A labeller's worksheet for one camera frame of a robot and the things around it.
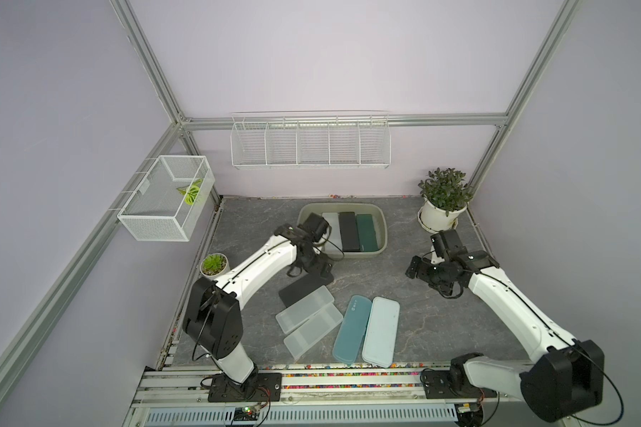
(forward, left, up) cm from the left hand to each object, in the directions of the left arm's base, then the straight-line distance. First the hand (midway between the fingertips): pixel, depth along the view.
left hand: (315, 269), depth 83 cm
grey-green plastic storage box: (+30, -26, -7) cm, 40 cm away
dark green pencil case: (+21, -21, -11) cm, 32 cm away
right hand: (-4, -32, 0) cm, 32 cm away
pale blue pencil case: (-18, -19, -10) cm, 28 cm away
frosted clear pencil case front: (-15, +2, -12) cm, 19 cm away
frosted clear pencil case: (+18, -7, -11) cm, 22 cm away
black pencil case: (+23, -14, -12) cm, 30 cm away
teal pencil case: (-16, -10, -12) cm, 23 cm away
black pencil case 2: (0, +5, -12) cm, 13 cm away
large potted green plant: (+24, -49, +6) cm, 55 cm away
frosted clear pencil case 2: (-9, +6, -12) cm, 16 cm away
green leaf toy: (+21, +37, +17) cm, 46 cm away
